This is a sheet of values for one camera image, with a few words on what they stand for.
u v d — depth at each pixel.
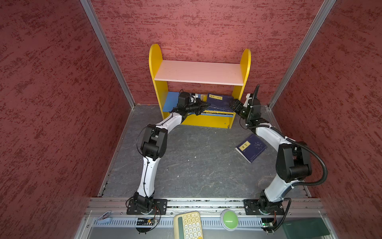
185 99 0.78
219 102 0.96
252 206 0.74
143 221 0.73
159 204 0.75
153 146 0.59
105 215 0.70
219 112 0.95
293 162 0.48
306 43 0.84
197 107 0.86
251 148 0.96
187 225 0.67
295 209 0.76
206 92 1.13
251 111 0.70
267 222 0.71
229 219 0.69
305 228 0.67
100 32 0.79
